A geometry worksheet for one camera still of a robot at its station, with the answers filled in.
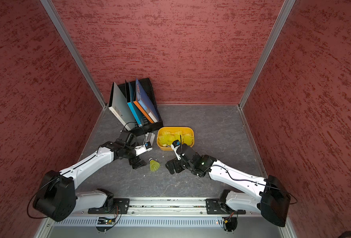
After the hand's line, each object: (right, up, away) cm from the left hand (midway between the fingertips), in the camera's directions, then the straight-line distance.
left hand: (141, 158), depth 85 cm
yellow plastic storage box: (+14, +12, +8) cm, 20 cm away
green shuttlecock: (+8, -5, +2) cm, 9 cm away
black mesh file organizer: (-1, +45, +20) cm, 49 cm away
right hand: (+20, -2, -8) cm, 21 cm away
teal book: (-4, +30, -2) cm, 30 cm away
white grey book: (-16, +31, +8) cm, 36 cm away
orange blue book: (+1, +34, -1) cm, 34 cm away
